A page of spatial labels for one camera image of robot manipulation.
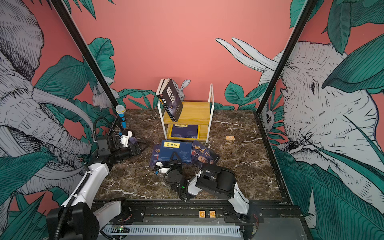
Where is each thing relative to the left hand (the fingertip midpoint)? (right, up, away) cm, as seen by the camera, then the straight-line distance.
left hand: (144, 145), depth 79 cm
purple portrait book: (+2, -8, +14) cm, 16 cm away
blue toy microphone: (-18, +20, +9) cm, 28 cm away
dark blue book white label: (+21, -3, +6) cm, 22 cm away
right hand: (+16, -4, +3) cm, 17 cm away
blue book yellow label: (+19, +7, +22) cm, 30 cm away
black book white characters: (+13, +25, +2) cm, 29 cm away
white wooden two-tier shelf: (+27, +13, +8) cm, 31 cm away
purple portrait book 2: (+32, -10, +14) cm, 36 cm away
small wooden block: (+52, +1, +25) cm, 58 cm away
